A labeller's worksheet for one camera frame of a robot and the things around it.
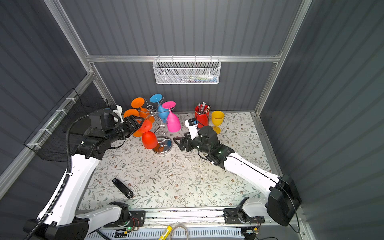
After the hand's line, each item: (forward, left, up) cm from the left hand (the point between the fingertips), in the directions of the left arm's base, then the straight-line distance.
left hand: (141, 121), depth 68 cm
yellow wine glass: (+20, -41, -21) cm, 51 cm away
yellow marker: (-40, -9, -34) cm, 53 cm away
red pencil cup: (+24, -31, -21) cm, 45 cm away
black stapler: (-18, +17, -39) cm, 46 cm away
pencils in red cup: (+30, -33, -21) cm, 49 cm away
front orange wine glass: (+10, +7, -4) cm, 12 cm away
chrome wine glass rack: (+9, -4, -34) cm, 35 cm away
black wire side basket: (-7, +40, -3) cm, 40 cm away
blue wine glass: (+15, -7, -10) cm, 19 cm away
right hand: (-4, -17, -9) cm, 20 cm away
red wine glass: (-2, -1, -12) cm, 12 cm away
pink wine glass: (+10, -13, -13) cm, 21 cm away
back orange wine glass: (+16, +5, -3) cm, 18 cm away
